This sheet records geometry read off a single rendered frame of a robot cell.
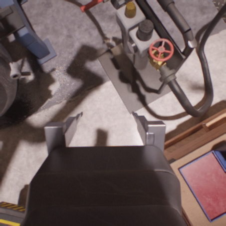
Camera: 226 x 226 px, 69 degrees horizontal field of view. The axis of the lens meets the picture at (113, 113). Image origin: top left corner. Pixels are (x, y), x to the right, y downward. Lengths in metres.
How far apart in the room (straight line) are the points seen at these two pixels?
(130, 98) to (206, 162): 0.59
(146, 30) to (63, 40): 0.76
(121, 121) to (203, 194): 0.59
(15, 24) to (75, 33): 0.36
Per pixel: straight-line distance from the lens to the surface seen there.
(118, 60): 1.07
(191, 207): 0.58
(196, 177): 0.55
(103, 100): 1.01
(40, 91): 1.16
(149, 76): 1.04
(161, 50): 0.54
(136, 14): 0.66
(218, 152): 0.56
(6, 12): 0.66
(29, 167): 1.18
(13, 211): 0.88
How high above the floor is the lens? 0.98
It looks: 81 degrees down
